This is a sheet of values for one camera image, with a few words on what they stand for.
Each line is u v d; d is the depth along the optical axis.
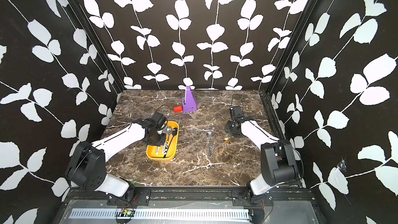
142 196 0.75
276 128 1.06
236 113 0.73
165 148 0.90
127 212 0.70
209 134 0.95
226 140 0.93
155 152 0.88
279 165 0.45
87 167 0.43
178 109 1.08
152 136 0.66
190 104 1.04
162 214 0.70
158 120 0.71
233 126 0.67
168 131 0.95
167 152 0.88
